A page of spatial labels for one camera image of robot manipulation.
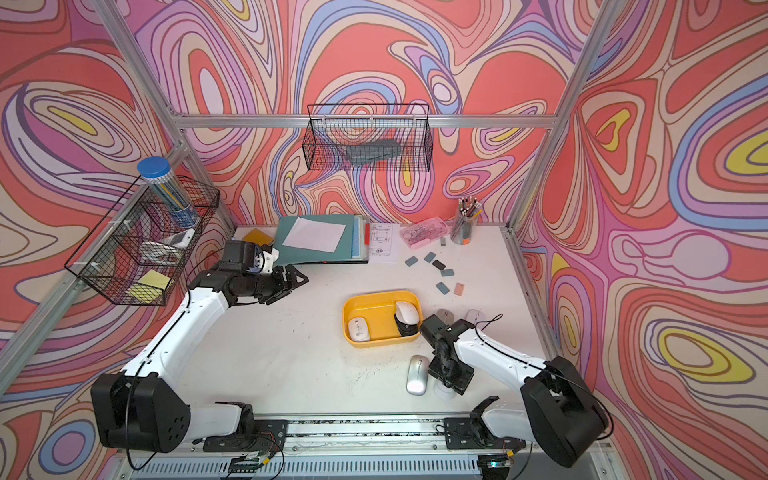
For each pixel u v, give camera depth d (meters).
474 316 0.93
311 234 1.18
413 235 1.16
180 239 0.73
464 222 1.08
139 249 0.75
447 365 0.69
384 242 1.15
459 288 1.02
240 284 0.59
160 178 0.71
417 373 0.83
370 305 0.96
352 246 1.11
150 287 0.64
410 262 1.08
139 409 0.40
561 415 0.41
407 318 0.88
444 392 0.78
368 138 0.84
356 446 0.73
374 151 0.88
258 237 1.11
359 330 0.89
